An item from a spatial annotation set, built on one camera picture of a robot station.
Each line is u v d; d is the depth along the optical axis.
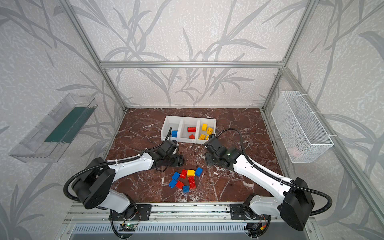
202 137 1.01
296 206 0.39
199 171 0.85
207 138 0.99
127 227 0.71
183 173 0.85
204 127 1.04
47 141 0.63
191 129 1.05
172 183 0.83
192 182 0.83
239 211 0.74
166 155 0.69
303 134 0.61
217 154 0.59
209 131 1.02
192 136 1.02
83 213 0.75
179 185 0.82
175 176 0.85
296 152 0.72
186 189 0.80
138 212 0.73
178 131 0.97
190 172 0.85
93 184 0.44
